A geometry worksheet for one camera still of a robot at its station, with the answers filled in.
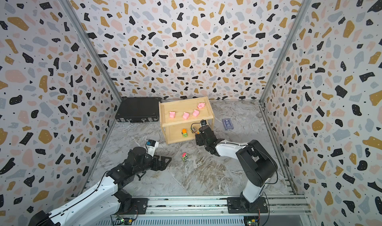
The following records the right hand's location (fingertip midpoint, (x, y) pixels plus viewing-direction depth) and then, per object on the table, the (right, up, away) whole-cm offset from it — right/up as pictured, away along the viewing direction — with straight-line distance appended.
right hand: (202, 134), depth 95 cm
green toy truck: (-6, +2, +5) cm, 8 cm away
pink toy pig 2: (-10, +12, -12) cm, 19 cm away
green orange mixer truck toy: (-12, +1, +2) cm, 12 cm away
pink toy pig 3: (-4, +13, -11) cm, 18 cm away
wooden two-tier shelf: (-12, +10, -11) cm, 19 cm away
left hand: (-19, -11, -15) cm, 27 cm away
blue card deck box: (+18, +6, +11) cm, 22 cm away
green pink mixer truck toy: (-11, -13, -6) cm, 18 cm away
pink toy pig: (-17, +13, -12) cm, 24 cm away
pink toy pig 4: (-1, +18, -7) cm, 19 cm away
